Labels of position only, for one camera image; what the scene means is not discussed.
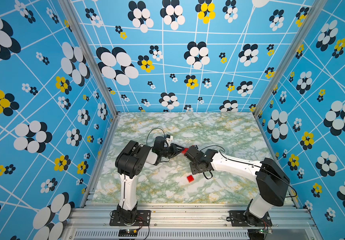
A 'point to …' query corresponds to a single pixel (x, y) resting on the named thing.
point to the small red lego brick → (190, 178)
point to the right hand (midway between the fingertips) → (197, 167)
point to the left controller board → (127, 232)
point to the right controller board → (258, 234)
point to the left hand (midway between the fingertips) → (185, 148)
